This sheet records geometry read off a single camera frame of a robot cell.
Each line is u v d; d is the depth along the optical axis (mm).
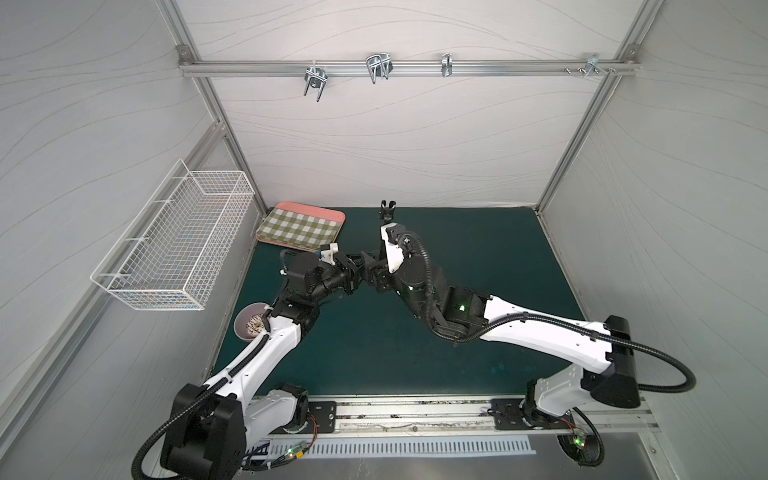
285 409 626
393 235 544
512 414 736
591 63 765
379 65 765
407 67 783
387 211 627
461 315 472
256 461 690
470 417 751
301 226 1145
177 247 698
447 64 783
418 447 703
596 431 716
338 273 672
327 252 747
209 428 387
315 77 790
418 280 451
